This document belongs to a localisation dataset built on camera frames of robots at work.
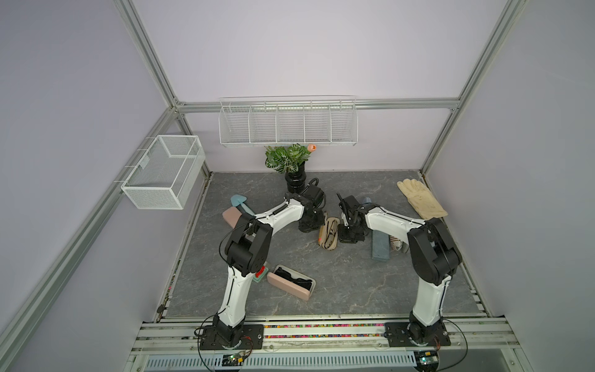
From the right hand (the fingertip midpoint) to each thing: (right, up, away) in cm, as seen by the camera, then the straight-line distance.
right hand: (341, 238), depth 95 cm
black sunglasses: (-15, -15, -11) cm, 24 cm away
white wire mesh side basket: (-65, +25, -13) cm, 71 cm away
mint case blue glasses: (+14, -2, -5) cm, 15 cm away
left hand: (-8, +4, -1) cm, 9 cm away
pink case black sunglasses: (-20, -11, -19) cm, 29 cm away
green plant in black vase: (-21, +32, -4) cm, 38 cm away
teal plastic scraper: (-46, +16, +13) cm, 51 cm away
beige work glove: (+40, +16, +13) cm, 45 cm away
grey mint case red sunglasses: (-32, -12, -9) cm, 35 cm away
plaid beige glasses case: (-6, +2, +2) cm, 6 cm away
